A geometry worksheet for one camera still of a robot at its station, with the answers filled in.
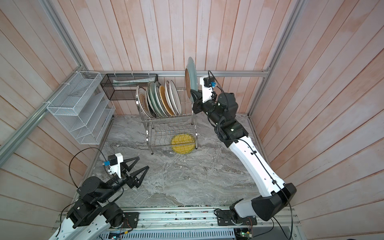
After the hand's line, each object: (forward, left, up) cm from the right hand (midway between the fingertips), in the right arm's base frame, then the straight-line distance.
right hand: (191, 90), depth 61 cm
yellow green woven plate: (+5, +6, -48) cm, 48 cm away
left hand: (-24, +20, -22) cm, 38 cm away
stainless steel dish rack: (+15, +14, -47) cm, 51 cm away
